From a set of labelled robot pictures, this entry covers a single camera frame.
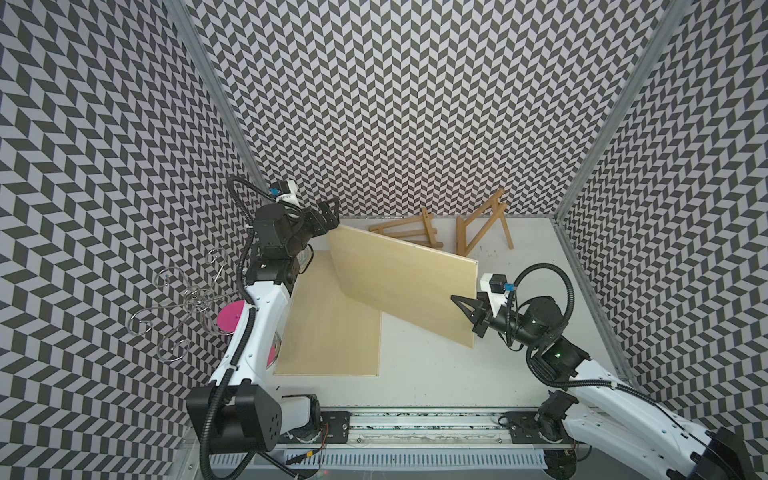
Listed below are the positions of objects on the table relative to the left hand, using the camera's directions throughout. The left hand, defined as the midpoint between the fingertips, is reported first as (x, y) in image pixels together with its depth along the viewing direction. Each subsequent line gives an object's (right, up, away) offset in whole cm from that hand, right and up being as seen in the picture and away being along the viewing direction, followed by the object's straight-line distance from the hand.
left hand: (327, 206), depth 74 cm
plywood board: (+22, -18, -7) cm, 29 cm away
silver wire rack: (-22, -22, -13) cm, 34 cm away
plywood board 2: (-4, -36, +15) cm, 39 cm away
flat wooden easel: (+24, -5, +38) cm, 45 cm away
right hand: (+31, -22, -4) cm, 39 cm away
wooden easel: (+42, -2, +37) cm, 56 cm away
